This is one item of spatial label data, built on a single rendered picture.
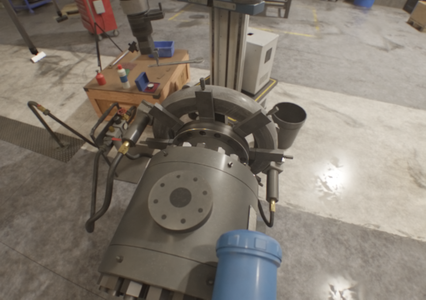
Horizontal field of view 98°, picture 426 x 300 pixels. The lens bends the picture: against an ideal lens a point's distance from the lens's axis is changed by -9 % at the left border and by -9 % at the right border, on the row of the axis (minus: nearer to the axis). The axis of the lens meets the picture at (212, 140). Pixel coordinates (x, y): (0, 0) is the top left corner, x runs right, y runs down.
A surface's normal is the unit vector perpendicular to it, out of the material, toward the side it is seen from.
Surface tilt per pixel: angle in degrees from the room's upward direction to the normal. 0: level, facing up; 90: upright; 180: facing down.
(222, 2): 90
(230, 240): 34
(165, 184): 0
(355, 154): 0
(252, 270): 4
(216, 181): 20
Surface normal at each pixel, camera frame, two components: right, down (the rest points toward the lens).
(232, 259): -0.54, -0.64
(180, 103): -0.19, 0.72
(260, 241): 0.19, -0.63
